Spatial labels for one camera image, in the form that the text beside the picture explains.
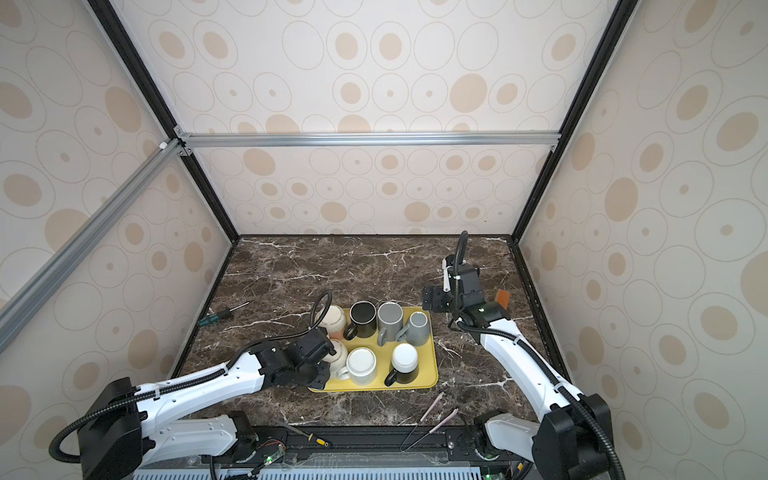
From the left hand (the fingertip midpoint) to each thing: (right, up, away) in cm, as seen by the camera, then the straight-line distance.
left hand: (333, 375), depth 80 cm
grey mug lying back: (+23, +10, +7) cm, 26 cm away
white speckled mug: (+1, +4, -1) cm, 5 cm away
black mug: (+7, +14, +7) cm, 18 cm away
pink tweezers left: (+24, -11, -2) cm, 26 cm away
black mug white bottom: (+19, +4, -2) cm, 20 cm away
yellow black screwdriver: (-3, -14, -6) cm, 15 cm away
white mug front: (+7, +2, 0) cm, 8 cm away
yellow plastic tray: (+26, -1, +6) cm, 27 cm away
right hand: (+29, +23, +4) cm, 37 cm away
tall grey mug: (+15, +14, +6) cm, 22 cm away
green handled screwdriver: (-39, +14, +17) cm, 45 cm away
